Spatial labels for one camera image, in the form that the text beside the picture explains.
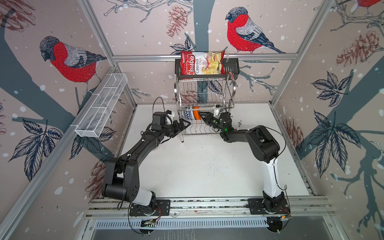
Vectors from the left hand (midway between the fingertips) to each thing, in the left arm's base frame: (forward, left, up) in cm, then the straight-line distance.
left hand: (186, 126), depth 84 cm
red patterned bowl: (+14, -1, -6) cm, 16 cm away
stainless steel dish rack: (+42, -6, -15) cm, 45 cm away
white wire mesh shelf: (+7, +46, +11) cm, 47 cm away
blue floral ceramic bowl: (+13, -3, -8) cm, 16 cm away
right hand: (+10, -6, -4) cm, 13 cm away
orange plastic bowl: (+12, -7, -3) cm, 14 cm away
